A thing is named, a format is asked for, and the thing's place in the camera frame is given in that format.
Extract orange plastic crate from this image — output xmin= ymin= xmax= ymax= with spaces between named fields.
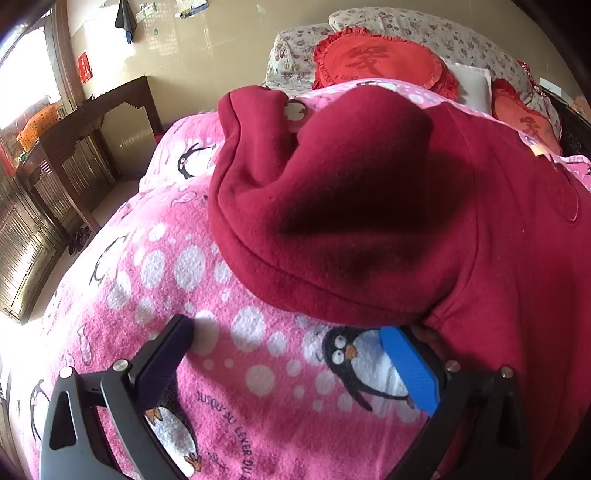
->
xmin=16 ymin=102 xmax=64 ymax=152

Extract floral pillows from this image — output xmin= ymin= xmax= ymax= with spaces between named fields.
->
xmin=328 ymin=8 xmax=561 ymax=139

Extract small floral pillow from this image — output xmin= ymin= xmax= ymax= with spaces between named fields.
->
xmin=264 ymin=25 xmax=345 ymax=92

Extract white pillow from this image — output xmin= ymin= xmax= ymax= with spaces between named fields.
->
xmin=445 ymin=61 xmax=492 ymax=114

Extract pair of dark shoes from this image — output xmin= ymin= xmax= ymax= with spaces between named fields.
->
xmin=66 ymin=225 xmax=94 ymax=256

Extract pink penguin printed blanket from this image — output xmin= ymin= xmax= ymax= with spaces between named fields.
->
xmin=21 ymin=78 xmax=591 ymax=480

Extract dark wooden table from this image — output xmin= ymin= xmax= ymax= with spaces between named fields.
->
xmin=16 ymin=75 xmax=163 ymax=234

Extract dark red fleece garment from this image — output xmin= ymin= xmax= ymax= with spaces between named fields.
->
xmin=208 ymin=78 xmax=591 ymax=480

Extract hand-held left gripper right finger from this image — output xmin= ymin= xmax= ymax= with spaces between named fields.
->
xmin=379 ymin=325 xmax=534 ymax=480

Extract dark wooden slatted cabinet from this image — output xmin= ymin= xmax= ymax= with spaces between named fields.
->
xmin=0 ymin=171 xmax=72 ymax=324

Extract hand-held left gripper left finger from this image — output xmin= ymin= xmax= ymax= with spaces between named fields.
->
xmin=39 ymin=314 xmax=195 ymax=480

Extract dark hanging cloth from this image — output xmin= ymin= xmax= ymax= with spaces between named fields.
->
xmin=114 ymin=0 xmax=138 ymax=45

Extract red heart cushion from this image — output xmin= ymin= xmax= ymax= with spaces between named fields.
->
xmin=491 ymin=78 xmax=563 ymax=155
xmin=312 ymin=26 xmax=460 ymax=100

